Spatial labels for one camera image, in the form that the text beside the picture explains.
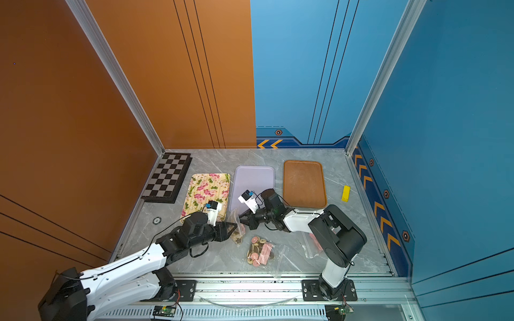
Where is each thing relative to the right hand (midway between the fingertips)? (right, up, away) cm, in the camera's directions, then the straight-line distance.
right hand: (239, 219), depth 83 cm
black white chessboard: (-40, +15, +19) cm, 47 cm away
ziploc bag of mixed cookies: (+16, -15, -2) cm, 22 cm away
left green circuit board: (-24, -30, -12) cm, 40 cm away
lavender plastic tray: (+6, +16, +25) cm, 30 cm away
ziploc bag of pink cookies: (+28, -12, -3) cm, 31 cm away
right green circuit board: (+37, -30, -12) cm, 49 cm away
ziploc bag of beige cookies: (+1, -3, -5) cm, 6 cm away
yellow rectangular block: (+52, +8, +16) cm, 55 cm away
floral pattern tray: (-21, +11, +20) cm, 31 cm away
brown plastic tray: (+32, +13, +22) cm, 41 cm away
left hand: (-1, 0, -4) cm, 4 cm away
